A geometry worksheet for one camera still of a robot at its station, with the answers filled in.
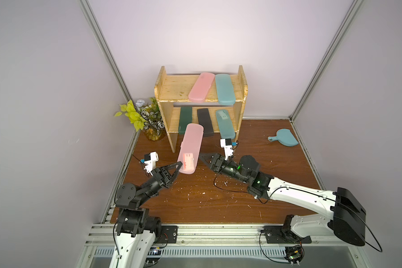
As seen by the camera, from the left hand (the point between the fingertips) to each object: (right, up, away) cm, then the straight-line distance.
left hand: (183, 170), depth 58 cm
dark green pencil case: (-4, +23, +37) cm, 44 cm away
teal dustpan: (+61, +10, +52) cm, 81 cm away
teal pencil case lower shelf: (+19, +16, +30) cm, 39 cm away
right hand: (+6, +4, +5) cm, 9 cm away
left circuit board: (-15, -41, +13) cm, 46 cm away
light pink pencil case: (+2, +7, +7) cm, 10 cm away
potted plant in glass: (-23, +21, +30) cm, 43 cm away
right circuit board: (+46, -39, +12) cm, 61 cm away
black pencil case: (+7, +20, +33) cm, 39 cm away
